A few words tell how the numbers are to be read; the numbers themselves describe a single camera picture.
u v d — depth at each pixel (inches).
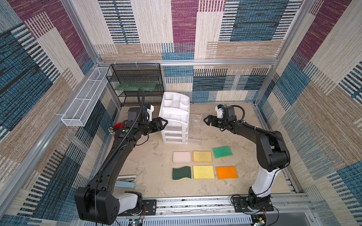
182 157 35.4
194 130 41.1
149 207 28.9
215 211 28.7
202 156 35.2
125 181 31.8
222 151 36.3
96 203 14.8
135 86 41.3
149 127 25.6
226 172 33.6
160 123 27.0
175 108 33.0
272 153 19.9
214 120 34.2
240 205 28.6
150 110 27.6
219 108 35.1
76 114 27.6
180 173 32.8
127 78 42.1
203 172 33.0
